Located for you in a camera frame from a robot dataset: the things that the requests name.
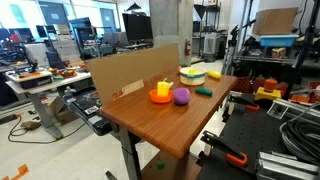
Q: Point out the yellow toy corn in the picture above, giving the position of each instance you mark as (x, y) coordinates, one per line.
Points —
(214, 74)

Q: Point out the yellow toy bell pepper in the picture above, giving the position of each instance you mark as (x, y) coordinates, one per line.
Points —
(163, 89)

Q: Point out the orange toy plate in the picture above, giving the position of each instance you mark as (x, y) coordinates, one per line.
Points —
(156, 98)

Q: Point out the purple toy ball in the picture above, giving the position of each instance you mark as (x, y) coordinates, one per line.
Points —
(181, 96)

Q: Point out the small red toy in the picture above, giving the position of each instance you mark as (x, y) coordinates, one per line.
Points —
(179, 68)

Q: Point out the white bowl with teal band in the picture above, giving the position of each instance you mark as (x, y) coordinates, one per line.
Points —
(192, 80)

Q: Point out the brown cardboard board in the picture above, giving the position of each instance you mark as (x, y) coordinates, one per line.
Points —
(133, 66)

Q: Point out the small yellow block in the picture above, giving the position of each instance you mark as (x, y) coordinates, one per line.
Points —
(192, 71)

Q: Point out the green toy cucumber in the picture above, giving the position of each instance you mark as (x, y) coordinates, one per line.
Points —
(203, 91)

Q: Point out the red fire extinguisher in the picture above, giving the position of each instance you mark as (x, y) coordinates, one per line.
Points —
(188, 47)

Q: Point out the black computer monitor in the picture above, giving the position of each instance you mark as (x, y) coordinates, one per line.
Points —
(137, 27)

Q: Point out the grey metal table leg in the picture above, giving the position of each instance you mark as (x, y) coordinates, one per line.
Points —
(128, 150)

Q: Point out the grey concrete column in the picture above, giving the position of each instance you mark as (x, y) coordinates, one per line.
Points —
(171, 20)

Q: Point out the small green ball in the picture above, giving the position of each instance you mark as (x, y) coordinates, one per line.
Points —
(161, 164)

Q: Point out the red bowl with toys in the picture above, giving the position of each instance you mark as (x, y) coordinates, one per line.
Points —
(66, 73)

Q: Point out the cardboard box under desk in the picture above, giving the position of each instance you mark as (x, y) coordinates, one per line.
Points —
(61, 111)

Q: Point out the black perforated work table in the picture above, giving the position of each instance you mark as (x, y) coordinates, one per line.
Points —
(253, 133)

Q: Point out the white office desk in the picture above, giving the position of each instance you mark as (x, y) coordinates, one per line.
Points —
(40, 87)

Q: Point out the colourful small box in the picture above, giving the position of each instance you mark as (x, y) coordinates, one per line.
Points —
(278, 53)

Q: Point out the black box with wooden board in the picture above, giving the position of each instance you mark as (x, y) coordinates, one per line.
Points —
(35, 81)

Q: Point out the blue plastic bin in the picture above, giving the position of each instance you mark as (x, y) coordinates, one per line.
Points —
(278, 40)

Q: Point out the large cardboard box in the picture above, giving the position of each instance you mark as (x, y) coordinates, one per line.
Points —
(275, 21)

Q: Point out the silver aluminium extrusion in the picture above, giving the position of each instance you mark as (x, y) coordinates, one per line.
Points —
(286, 166)

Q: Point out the black tripod pole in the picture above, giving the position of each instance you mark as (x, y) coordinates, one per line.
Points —
(305, 43)

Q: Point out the orange floor tape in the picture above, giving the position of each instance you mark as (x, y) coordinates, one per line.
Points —
(20, 170)

